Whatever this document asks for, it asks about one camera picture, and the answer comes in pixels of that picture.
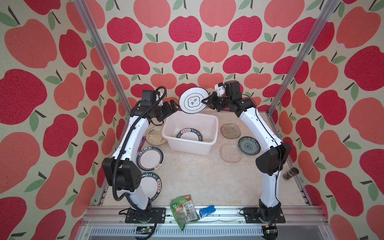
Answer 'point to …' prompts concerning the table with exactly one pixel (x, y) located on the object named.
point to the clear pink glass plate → (230, 152)
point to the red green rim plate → (150, 158)
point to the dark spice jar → (289, 174)
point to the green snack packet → (183, 211)
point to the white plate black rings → (190, 101)
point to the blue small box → (206, 211)
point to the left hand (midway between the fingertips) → (177, 111)
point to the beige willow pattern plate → (154, 135)
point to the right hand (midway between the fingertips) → (202, 103)
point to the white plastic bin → (206, 123)
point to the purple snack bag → (142, 141)
